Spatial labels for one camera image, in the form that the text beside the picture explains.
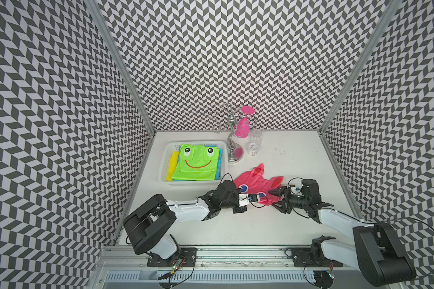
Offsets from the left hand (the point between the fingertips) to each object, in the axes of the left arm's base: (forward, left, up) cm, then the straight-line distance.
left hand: (250, 198), depth 82 cm
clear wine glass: (+39, -7, -2) cm, 39 cm away
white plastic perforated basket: (+29, +44, +3) cm, 53 cm away
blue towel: (+12, +15, 0) cm, 20 cm away
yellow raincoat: (+20, +40, -1) cm, 45 cm away
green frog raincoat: (+19, +26, +2) cm, 33 cm away
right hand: (0, -8, -1) cm, 8 cm away
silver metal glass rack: (+30, +10, +23) cm, 39 cm away
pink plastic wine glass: (+36, +2, +10) cm, 37 cm away
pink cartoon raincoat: (+10, -4, -4) cm, 11 cm away
